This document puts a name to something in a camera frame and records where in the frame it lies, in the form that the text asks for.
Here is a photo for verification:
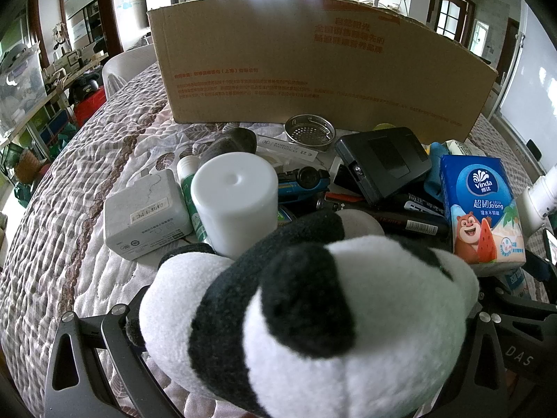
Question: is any red plastic stool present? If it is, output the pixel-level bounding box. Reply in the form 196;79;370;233
73;86;107;128

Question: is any black rectangular case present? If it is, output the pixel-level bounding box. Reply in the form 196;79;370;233
334;126;432;207

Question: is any green and white tube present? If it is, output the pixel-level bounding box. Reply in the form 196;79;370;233
176;156;214;245

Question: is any white plastic cylinder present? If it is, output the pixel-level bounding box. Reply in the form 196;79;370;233
190;152;279;258

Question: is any white round lid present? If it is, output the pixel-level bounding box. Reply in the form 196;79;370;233
335;209;386;238

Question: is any round metal strainer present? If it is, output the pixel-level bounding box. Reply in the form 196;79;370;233
284;114;337;149

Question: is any brown glass panel door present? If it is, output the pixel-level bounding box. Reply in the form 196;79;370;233
435;0;476;48

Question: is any checked quilted blanket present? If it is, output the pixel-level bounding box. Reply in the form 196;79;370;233
0;59;549;418

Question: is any white paper card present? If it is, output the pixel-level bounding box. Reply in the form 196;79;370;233
254;135;329;164

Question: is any black and white panda plush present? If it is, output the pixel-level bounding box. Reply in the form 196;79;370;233
126;209;481;418

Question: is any brown wooden door frame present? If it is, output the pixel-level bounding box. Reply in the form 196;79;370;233
58;0;124;59

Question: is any black marker pen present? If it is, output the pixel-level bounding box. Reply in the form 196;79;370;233
392;194;449;216
370;209;451;238

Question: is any brown cardboard box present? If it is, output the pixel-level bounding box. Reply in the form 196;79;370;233
147;0;500;142

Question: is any clear plastic storage bin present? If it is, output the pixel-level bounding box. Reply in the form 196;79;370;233
0;46;46;133

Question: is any whiteboard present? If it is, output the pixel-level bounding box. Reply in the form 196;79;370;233
491;6;557;175

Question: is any white and blue tube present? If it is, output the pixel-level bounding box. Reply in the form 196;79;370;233
505;265;529;301

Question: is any wooden shelf rack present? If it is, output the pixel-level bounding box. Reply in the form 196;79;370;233
0;50;109;184

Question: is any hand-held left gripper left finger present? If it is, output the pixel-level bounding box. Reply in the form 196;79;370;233
44;289;183;418

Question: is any white power adapter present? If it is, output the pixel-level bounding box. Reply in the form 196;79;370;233
103;169;193;262

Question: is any white cylinder device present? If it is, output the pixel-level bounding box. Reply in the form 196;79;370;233
516;174;557;238

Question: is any smartphone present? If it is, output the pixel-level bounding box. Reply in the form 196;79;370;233
544;229;557;266

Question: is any black bag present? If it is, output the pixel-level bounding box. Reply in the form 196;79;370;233
70;73;103;101

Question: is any blue tissue pack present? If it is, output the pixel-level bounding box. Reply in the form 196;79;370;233
439;154;527;268

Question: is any blue compact camera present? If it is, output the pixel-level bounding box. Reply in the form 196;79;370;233
276;166;331;203

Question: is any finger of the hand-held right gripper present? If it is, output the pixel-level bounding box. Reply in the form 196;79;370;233
479;276;557;314
522;248;557;284

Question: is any dark grey stone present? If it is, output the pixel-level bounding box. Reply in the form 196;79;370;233
198;128;257;168

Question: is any wicker basket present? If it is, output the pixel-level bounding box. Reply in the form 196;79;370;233
15;148;42;184

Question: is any white covered chair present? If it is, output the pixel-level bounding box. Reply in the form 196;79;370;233
102;45;158;96

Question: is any white and green packet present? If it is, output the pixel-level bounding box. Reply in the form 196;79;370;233
444;139;484;157

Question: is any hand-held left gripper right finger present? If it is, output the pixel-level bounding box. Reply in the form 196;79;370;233
418;311;514;418

